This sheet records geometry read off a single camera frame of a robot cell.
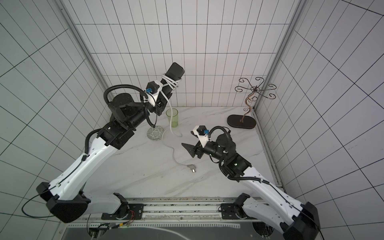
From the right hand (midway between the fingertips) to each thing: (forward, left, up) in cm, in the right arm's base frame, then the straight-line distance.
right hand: (188, 134), depth 67 cm
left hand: (+9, +10, +17) cm, 22 cm away
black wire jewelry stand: (+34, -38, -29) cm, 59 cm away
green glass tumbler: (+25, +13, -24) cm, 38 cm away
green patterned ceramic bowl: (+19, +27, -29) cm, 44 cm away
